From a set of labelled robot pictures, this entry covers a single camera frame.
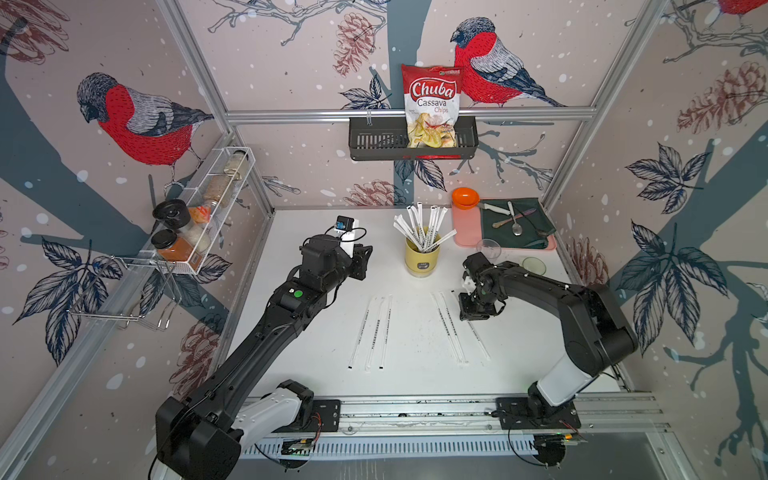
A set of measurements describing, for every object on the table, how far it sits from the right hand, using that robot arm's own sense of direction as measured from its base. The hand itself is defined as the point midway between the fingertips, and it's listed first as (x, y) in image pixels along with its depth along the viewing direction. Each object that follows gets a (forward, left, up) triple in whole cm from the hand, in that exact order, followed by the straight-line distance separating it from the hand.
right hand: (463, 314), depth 90 cm
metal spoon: (+37, -25, -1) cm, 45 cm away
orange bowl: (+48, -6, +4) cm, 49 cm away
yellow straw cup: (+13, +13, +9) cm, 20 cm away
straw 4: (-11, +3, -1) cm, 11 cm away
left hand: (+6, +27, +28) cm, 39 cm away
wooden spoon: (+39, -19, 0) cm, 43 cm away
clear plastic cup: (+24, -11, +4) cm, 26 cm away
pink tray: (+39, -6, -1) cm, 40 cm away
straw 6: (-8, -4, -1) cm, 9 cm away
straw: (-5, +31, 0) cm, 31 cm away
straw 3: (-11, +24, -1) cm, 27 cm away
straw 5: (-4, +4, -1) cm, 5 cm away
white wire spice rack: (+13, +70, +35) cm, 79 cm away
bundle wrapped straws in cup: (+21, +15, +14) cm, 30 cm away
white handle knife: (+47, -18, 0) cm, 50 cm away
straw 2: (-7, +27, -1) cm, 28 cm away
